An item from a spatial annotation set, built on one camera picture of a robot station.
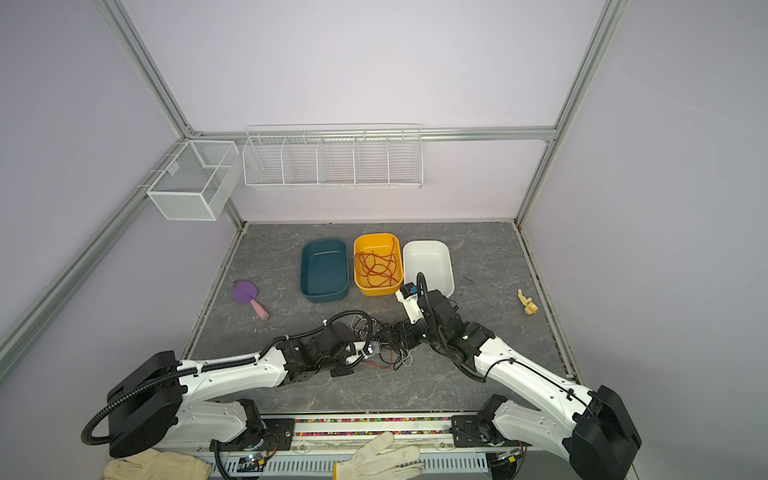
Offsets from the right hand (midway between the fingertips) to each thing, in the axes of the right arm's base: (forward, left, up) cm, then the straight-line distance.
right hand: (394, 327), depth 78 cm
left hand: (-2, +11, -9) cm, 15 cm away
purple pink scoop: (+19, +52, -14) cm, 57 cm away
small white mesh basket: (+45, +66, +14) cm, 81 cm away
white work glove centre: (-28, +4, -14) cm, 31 cm away
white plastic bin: (+33, -14, -13) cm, 38 cm away
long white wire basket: (+52, +18, +18) cm, 58 cm away
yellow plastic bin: (+39, +6, -10) cm, 40 cm away
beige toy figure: (+12, -43, -11) cm, 46 cm away
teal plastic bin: (+29, +26, -14) cm, 41 cm away
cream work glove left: (-29, +56, -12) cm, 64 cm away
